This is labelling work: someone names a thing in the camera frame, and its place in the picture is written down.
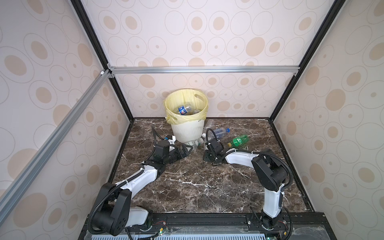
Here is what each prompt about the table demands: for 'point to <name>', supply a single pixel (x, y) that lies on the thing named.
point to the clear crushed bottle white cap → (210, 125)
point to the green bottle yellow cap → (239, 141)
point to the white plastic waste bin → (188, 132)
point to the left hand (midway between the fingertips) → (192, 148)
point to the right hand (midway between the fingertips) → (205, 156)
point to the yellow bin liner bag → (194, 98)
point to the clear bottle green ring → (196, 144)
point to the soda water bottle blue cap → (221, 132)
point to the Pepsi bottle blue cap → (183, 110)
